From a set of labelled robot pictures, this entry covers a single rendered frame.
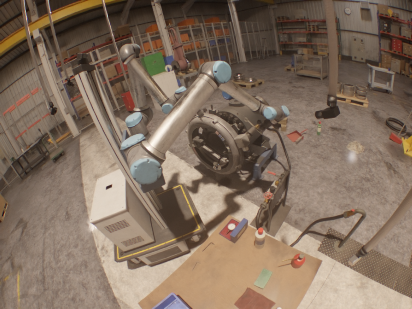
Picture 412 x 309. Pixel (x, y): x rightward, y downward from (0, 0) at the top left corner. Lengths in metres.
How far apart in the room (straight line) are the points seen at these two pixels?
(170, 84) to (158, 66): 3.50
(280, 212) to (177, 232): 1.09
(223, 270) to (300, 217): 1.08
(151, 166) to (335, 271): 1.73
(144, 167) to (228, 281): 0.86
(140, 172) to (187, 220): 0.94
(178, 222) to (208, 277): 0.67
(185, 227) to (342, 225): 1.62
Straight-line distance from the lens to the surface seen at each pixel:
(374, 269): 2.04
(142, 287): 1.94
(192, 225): 1.61
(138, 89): 1.51
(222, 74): 0.87
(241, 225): 1.20
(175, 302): 1.25
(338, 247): 1.91
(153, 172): 0.83
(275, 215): 1.94
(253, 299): 1.15
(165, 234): 1.65
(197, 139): 1.89
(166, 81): 5.55
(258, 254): 1.24
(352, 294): 1.87
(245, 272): 1.20
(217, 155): 1.86
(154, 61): 8.94
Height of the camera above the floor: 1.63
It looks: 34 degrees down
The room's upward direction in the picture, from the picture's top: 15 degrees counter-clockwise
